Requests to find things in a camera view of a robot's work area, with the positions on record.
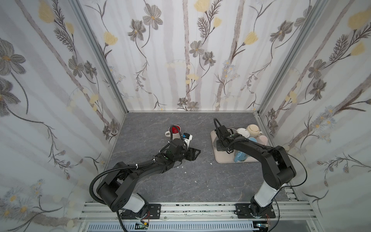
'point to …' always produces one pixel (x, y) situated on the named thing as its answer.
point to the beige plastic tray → (223, 157)
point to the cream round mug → (254, 130)
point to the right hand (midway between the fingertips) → (219, 142)
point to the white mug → (244, 132)
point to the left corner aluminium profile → (126, 108)
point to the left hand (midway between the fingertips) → (195, 147)
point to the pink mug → (262, 139)
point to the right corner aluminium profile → (256, 113)
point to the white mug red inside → (176, 132)
